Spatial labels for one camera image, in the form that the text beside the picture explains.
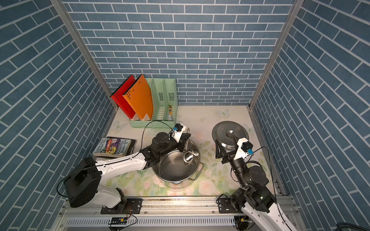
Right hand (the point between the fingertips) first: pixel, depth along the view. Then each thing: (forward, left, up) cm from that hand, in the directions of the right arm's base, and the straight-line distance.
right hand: (226, 139), depth 63 cm
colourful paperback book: (+6, +66, -27) cm, 71 cm away
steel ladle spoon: (+4, +18, -29) cm, 34 cm away
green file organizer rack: (+51, +41, -21) cm, 69 cm away
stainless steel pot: (-1, +24, -34) cm, 42 cm away
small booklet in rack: (+46, +37, -31) cm, 66 cm away
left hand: (+8, +15, -11) cm, 20 cm away
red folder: (+27, +63, -4) cm, 68 cm away
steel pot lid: (+25, -9, -30) cm, 40 cm away
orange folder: (+34, +53, -8) cm, 64 cm away
